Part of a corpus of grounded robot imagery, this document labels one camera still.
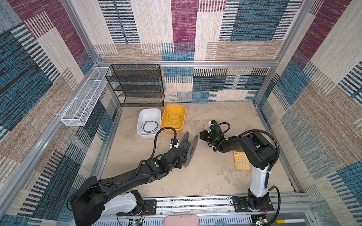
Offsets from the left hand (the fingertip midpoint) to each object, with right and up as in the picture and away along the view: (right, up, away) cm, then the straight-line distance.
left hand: (181, 154), depth 81 cm
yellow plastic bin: (-12, +16, +27) cm, 34 cm away
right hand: (+13, +9, +19) cm, 25 cm away
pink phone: (0, -29, -12) cm, 31 cm away
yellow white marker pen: (+56, -32, -9) cm, 65 cm away
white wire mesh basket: (-65, +23, +8) cm, 69 cm away
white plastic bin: (-24, +17, +27) cm, 40 cm away
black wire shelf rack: (-33, +46, +27) cm, 63 cm away
